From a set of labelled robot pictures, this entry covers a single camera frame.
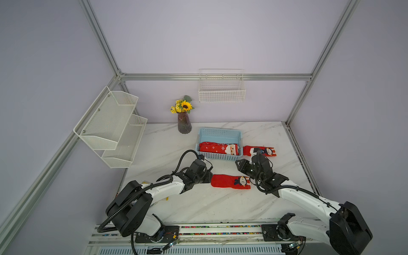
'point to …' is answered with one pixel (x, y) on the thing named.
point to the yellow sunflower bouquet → (182, 105)
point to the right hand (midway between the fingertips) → (237, 164)
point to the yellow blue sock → (167, 198)
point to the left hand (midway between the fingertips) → (210, 176)
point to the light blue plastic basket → (219, 136)
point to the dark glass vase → (184, 122)
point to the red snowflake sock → (231, 149)
